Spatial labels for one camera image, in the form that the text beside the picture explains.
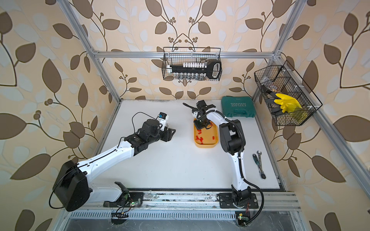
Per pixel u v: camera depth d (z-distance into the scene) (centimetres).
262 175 81
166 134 72
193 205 74
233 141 58
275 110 64
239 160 61
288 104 69
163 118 72
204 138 97
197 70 84
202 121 88
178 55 91
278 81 85
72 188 40
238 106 112
